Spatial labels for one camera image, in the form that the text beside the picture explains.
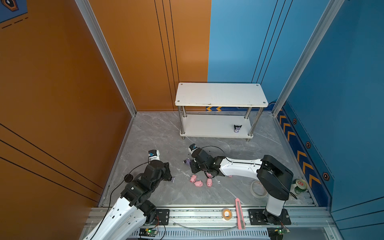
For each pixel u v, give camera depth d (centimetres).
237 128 96
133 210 49
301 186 74
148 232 71
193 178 84
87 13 71
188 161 90
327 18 73
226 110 125
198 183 82
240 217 73
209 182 83
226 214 76
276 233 71
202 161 67
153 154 66
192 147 78
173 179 84
